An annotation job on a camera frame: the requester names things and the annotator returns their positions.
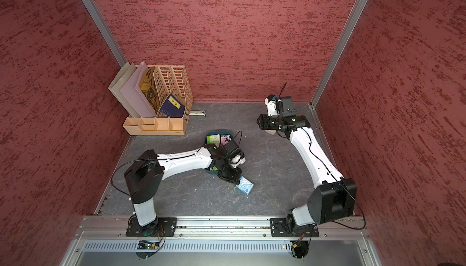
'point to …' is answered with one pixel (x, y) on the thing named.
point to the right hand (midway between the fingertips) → (260, 123)
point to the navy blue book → (172, 107)
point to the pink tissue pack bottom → (225, 139)
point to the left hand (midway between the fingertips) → (236, 185)
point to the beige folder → (117, 84)
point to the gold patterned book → (148, 88)
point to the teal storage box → (221, 132)
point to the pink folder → (134, 97)
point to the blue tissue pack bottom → (245, 186)
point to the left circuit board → (147, 245)
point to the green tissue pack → (213, 139)
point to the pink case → (271, 132)
